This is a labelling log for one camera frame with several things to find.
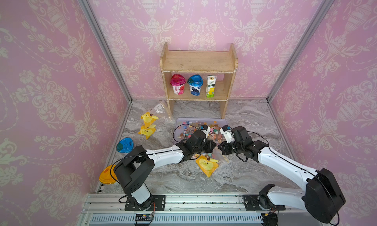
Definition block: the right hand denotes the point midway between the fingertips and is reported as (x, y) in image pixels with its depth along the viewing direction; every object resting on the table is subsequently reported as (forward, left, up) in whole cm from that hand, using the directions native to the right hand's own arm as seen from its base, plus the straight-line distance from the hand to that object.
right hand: (219, 146), depth 83 cm
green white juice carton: (+28, +3, +21) cm, 35 cm away
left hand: (0, +1, +1) cm, 1 cm away
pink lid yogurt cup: (+32, +22, +21) cm, 44 cm away
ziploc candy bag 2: (+28, +37, -3) cm, 46 cm away
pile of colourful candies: (+19, +19, -9) cm, 29 cm away
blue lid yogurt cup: (+32, +12, +21) cm, 40 cm away
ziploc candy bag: (+16, +43, -3) cm, 46 cm away
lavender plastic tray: (+24, -7, -10) cm, 27 cm away
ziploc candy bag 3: (-8, +6, -7) cm, 13 cm away
